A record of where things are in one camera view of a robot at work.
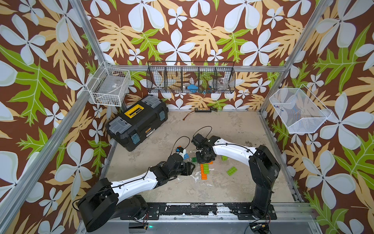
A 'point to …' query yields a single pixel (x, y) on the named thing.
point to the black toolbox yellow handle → (127, 129)
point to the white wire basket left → (108, 86)
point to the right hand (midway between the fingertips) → (199, 160)
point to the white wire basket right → (300, 109)
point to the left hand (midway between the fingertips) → (193, 164)
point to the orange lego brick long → (204, 176)
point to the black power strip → (202, 109)
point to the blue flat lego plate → (186, 156)
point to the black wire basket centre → (175, 77)
